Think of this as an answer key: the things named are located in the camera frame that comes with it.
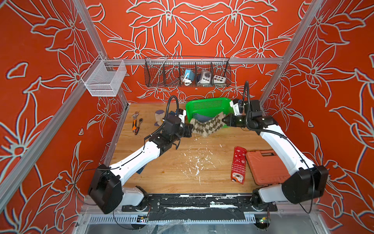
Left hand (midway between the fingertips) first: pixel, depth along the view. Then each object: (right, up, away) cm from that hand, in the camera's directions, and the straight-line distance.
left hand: (193, 124), depth 78 cm
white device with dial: (+9, +29, +13) cm, 34 cm away
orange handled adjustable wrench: (-43, 0, +29) cm, 52 cm away
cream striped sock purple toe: (-31, -28, +7) cm, 42 cm away
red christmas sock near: (+28, -27, +7) cm, 39 cm away
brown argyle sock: (+8, -3, +8) cm, 11 cm away
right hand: (+15, +3, 0) cm, 15 cm away
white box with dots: (+18, +29, +16) cm, 38 cm away
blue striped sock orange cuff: (+8, +3, +31) cm, 32 cm away
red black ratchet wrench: (-38, +1, +29) cm, 48 cm away
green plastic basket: (+6, +10, +38) cm, 39 cm away
